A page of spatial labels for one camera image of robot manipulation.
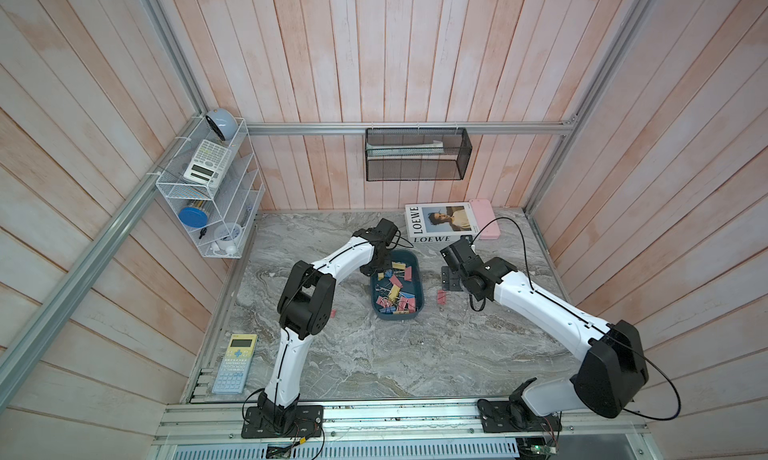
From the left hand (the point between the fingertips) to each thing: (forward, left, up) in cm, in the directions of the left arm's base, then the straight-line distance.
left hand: (379, 269), depth 99 cm
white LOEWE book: (+21, -22, 0) cm, 31 cm away
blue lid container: (-2, +48, +27) cm, 56 cm away
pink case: (+28, -42, -1) cm, 50 cm away
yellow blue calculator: (-30, +40, -3) cm, 50 cm away
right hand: (-8, -24, +10) cm, 27 cm away
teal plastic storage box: (-8, -6, -2) cm, 10 cm away
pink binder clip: (-9, -20, -3) cm, 22 cm away
